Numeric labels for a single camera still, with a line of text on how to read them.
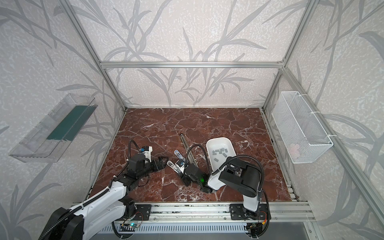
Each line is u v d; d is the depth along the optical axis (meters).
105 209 0.51
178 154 0.92
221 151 0.96
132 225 0.71
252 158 0.48
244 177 0.49
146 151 0.78
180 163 0.76
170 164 0.89
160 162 0.77
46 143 0.64
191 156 0.91
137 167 0.66
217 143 0.96
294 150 0.72
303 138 0.61
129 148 0.67
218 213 0.75
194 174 0.67
